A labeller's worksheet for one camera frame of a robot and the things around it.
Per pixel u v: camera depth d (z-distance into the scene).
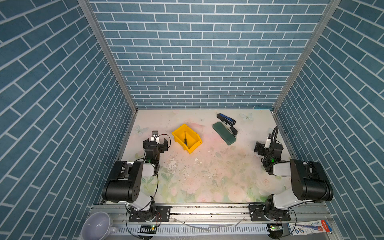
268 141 0.84
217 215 0.75
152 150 0.70
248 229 0.71
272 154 0.72
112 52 0.89
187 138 1.03
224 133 1.05
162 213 0.74
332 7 0.71
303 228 0.69
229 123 1.08
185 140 1.02
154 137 0.78
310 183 0.46
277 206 0.63
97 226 0.69
